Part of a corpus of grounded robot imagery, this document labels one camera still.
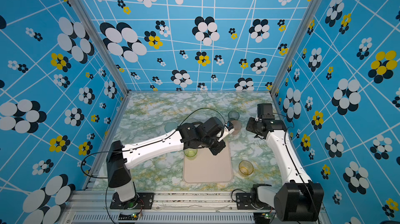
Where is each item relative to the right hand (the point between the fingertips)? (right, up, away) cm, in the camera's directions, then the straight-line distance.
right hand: (252, 125), depth 82 cm
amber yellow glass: (-3, -23, +1) cm, 23 cm away
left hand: (-16, -8, -10) cm, 20 cm away
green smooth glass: (-34, -17, +6) cm, 38 cm away
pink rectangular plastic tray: (-24, -23, 0) cm, 33 cm away
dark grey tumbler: (-7, +5, +16) cm, 18 cm away
